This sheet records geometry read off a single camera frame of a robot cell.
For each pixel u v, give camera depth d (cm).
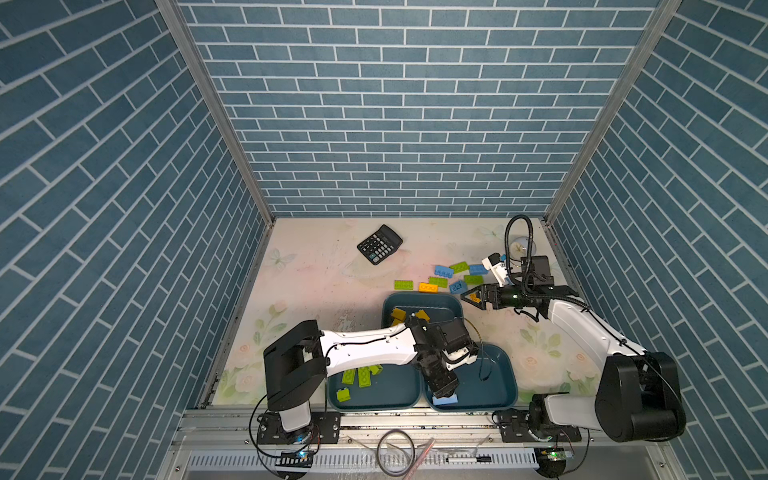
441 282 102
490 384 81
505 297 74
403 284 102
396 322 56
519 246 104
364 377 81
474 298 79
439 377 66
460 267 106
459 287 98
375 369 80
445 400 75
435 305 95
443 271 102
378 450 70
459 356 65
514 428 73
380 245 110
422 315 91
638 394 42
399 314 93
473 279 102
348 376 81
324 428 74
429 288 100
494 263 78
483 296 74
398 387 79
